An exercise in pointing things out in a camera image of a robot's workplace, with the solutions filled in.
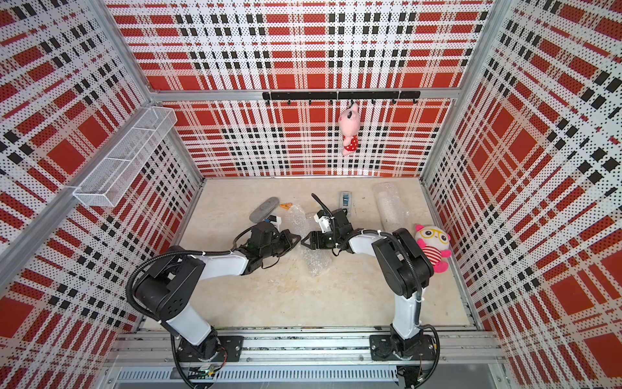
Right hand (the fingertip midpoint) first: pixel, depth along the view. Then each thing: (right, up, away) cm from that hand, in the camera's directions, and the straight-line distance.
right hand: (311, 242), depth 94 cm
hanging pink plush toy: (+15, +46, -2) cm, 48 cm away
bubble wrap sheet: (-6, +8, 0) cm, 10 cm away
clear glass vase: (+3, -6, -8) cm, 10 cm away
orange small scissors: (-12, +14, +17) cm, 25 cm away
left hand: (-2, +2, -3) cm, 4 cm away
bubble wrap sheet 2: (+35, +12, +10) cm, 38 cm away
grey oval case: (-22, +13, +12) cm, 28 cm away
